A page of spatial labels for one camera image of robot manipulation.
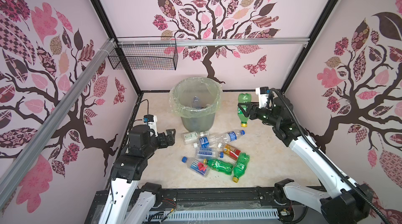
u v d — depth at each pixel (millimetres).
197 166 793
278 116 560
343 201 370
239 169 779
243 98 738
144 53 947
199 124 917
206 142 876
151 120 596
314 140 923
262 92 632
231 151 846
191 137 897
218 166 789
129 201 442
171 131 680
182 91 923
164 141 599
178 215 699
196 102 972
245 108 679
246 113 654
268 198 736
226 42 929
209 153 833
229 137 900
